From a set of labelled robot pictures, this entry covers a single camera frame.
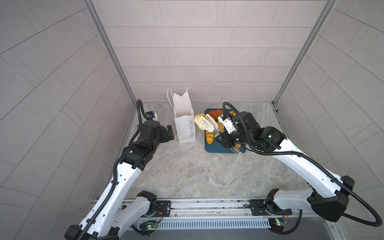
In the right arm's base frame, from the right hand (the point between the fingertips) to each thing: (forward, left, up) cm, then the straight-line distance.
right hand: (216, 139), depth 68 cm
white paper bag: (+15, +15, 0) cm, 21 cm away
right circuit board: (-31, -26, -27) cm, 48 cm away
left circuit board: (-28, +31, -22) cm, 47 cm away
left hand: (+8, +23, +1) cm, 25 cm away
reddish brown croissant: (+38, -6, -25) cm, 46 cm away
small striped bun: (+9, +8, +5) cm, 13 cm away
